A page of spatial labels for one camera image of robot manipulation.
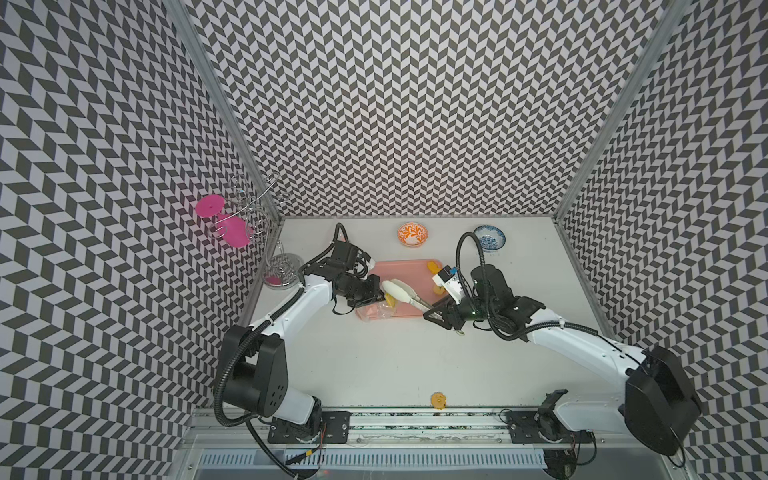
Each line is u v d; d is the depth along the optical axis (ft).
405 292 2.53
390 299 2.64
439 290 2.36
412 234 3.65
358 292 2.38
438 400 2.53
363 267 2.53
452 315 2.23
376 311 2.70
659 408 1.33
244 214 3.43
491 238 3.55
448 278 2.27
